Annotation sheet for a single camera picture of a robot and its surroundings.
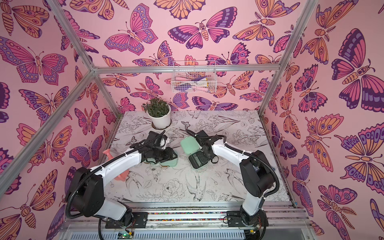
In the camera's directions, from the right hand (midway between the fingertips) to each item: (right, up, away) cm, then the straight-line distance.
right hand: (206, 155), depth 91 cm
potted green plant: (-31, +29, +9) cm, 43 cm away
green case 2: (-22, -5, +1) cm, 22 cm away
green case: (-6, -1, -1) cm, 6 cm away
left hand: (-18, +1, -5) cm, 18 cm away
